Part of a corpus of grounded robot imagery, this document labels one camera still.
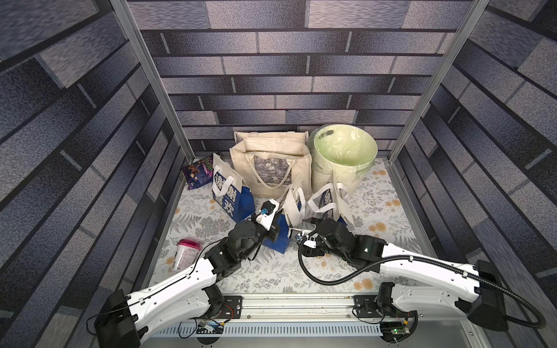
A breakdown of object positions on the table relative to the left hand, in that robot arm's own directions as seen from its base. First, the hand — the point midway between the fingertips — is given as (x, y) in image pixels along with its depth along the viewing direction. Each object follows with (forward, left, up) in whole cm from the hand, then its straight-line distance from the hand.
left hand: (281, 210), depth 71 cm
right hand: (-2, -7, -6) cm, 10 cm away
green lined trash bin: (+35, -30, -5) cm, 46 cm away
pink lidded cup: (-9, +36, -18) cm, 41 cm away
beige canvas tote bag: (+26, +6, -4) cm, 27 cm away
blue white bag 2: (-1, -3, +1) cm, 4 cm away
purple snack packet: (+32, +42, -19) cm, 56 cm away
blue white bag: (+13, +21, -9) cm, 26 cm away
